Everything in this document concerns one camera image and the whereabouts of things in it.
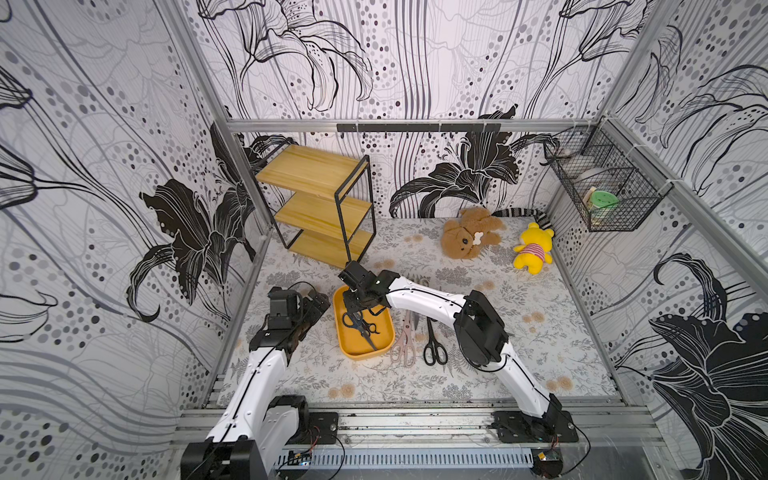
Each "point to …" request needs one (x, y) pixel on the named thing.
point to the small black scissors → (366, 328)
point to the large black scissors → (434, 352)
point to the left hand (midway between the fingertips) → (325, 309)
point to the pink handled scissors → (404, 349)
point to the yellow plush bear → (534, 249)
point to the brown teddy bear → (464, 239)
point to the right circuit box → (548, 462)
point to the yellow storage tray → (351, 342)
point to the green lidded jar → (602, 198)
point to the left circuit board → (295, 459)
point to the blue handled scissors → (355, 318)
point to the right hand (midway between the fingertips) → (353, 298)
